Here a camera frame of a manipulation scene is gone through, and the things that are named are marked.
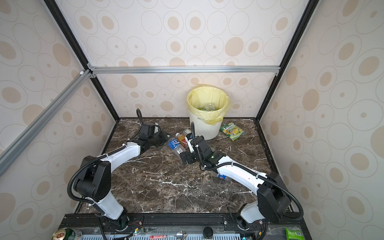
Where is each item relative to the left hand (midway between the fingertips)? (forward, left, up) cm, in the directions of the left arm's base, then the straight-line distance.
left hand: (174, 133), depth 88 cm
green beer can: (-50, +42, -4) cm, 65 cm away
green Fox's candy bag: (+14, -40, -16) cm, 45 cm away
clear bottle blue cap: (-21, -27, -13) cm, 37 cm away
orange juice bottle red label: (+4, -3, -12) cm, 13 cm away
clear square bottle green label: (+11, -6, -13) cm, 18 cm away
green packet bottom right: (-48, -59, -15) cm, 77 cm away
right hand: (-12, -8, -2) cm, 14 cm away
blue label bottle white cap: (-6, 0, -4) cm, 7 cm away
